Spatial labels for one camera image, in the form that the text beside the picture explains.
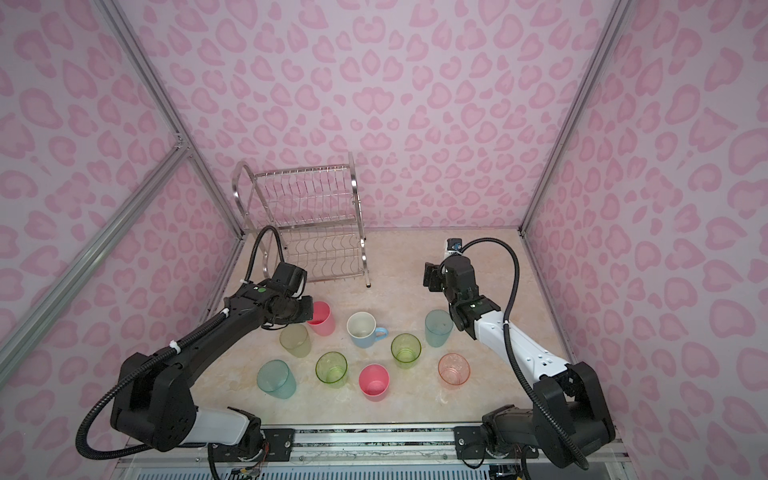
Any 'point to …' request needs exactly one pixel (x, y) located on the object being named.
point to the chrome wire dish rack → (314, 213)
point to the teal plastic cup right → (438, 325)
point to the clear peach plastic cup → (453, 370)
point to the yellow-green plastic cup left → (295, 339)
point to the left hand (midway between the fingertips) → (309, 307)
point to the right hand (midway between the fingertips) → (439, 261)
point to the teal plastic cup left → (276, 378)
